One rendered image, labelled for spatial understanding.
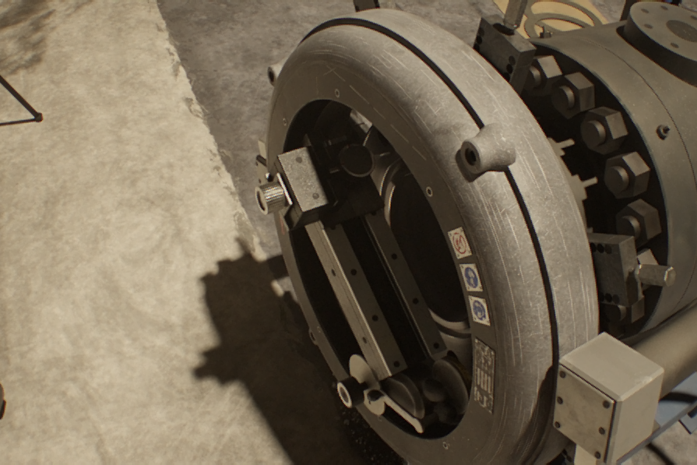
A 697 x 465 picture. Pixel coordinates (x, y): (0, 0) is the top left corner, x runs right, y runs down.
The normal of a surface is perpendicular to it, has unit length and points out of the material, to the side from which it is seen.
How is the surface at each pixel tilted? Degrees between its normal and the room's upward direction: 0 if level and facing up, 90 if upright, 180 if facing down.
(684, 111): 25
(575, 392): 90
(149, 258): 0
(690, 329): 9
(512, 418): 83
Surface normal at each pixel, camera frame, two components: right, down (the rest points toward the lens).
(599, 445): -0.86, 0.31
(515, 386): -0.50, 0.43
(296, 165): 0.29, -0.35
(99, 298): 0.09, -0.69
